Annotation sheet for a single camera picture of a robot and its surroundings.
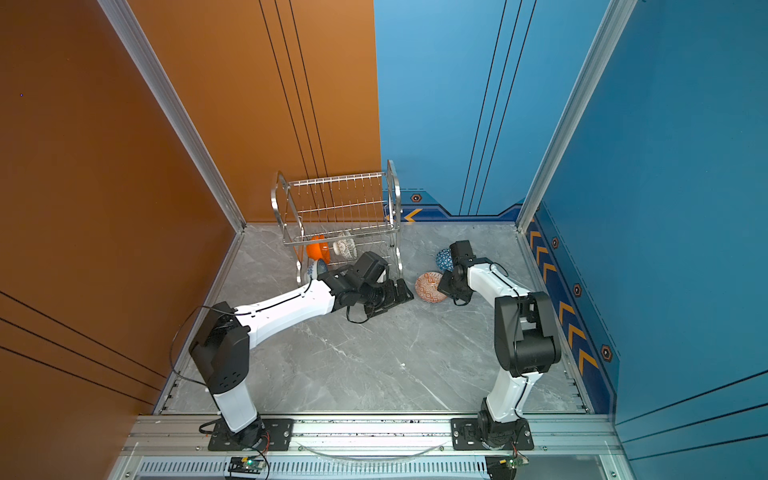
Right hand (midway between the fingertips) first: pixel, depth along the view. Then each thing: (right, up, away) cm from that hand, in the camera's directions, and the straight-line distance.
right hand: (443, 290), depth 96 cm
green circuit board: (-51, -38, -25) cm, 69 cm away
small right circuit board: (+12, -37, -27) cm, 47 cm away
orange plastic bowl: (-41, +13, +1) cm, 43 cm away
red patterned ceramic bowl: (-5, +1, +3) cm, 6 cm away
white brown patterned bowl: (-32, +14, +1) cm, 35 cm away
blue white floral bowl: (-40, +8, -7) cm, 41 cm away
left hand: (-12, -1, -13) cm, 18 cm away
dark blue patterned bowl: (+2, +10, +10) cm, 14 cm away
